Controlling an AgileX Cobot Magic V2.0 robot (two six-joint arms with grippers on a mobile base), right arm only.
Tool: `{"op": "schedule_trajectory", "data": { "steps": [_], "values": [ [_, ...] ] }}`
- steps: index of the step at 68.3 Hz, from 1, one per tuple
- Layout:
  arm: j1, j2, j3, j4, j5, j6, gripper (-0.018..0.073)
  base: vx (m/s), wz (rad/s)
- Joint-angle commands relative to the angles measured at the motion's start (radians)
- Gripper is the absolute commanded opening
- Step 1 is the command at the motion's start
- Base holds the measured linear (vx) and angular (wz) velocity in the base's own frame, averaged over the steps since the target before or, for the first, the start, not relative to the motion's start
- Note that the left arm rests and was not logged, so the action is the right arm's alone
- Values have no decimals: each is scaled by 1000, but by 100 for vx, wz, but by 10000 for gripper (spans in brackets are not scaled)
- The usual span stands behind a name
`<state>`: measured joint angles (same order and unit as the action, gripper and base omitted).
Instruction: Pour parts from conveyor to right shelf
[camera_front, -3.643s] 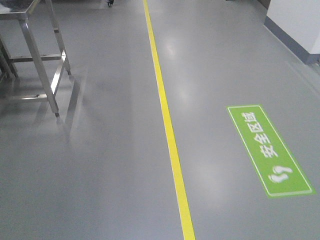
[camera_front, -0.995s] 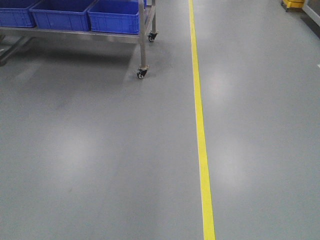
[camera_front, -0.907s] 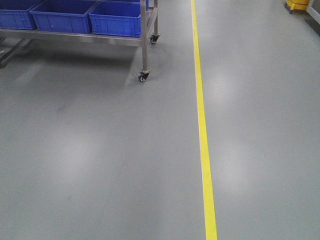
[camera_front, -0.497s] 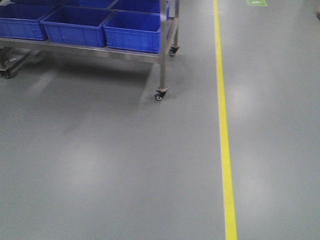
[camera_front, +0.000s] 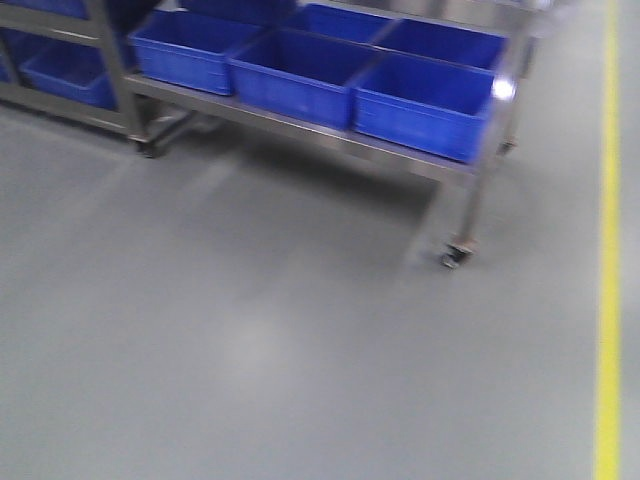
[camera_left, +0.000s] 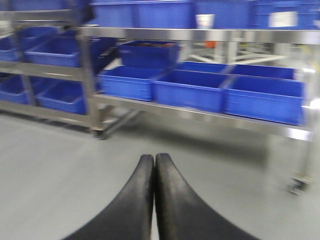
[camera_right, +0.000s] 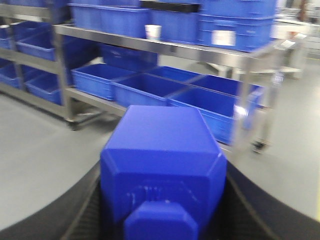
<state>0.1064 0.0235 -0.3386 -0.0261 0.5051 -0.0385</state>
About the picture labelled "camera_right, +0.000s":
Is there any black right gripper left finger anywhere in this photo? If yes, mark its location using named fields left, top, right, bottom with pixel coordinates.
left=0, top=158, right=101, bottom=240

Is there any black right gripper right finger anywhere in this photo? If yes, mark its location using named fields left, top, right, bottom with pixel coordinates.
left=219, top=161, right=320, bottom=240

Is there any steel rack with rollers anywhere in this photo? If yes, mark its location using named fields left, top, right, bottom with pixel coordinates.
left=53, top=23, right=285, bottom=154

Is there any white paper cup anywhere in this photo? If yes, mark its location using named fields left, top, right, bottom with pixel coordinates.
left=144, top=24, right=163, bottom=42

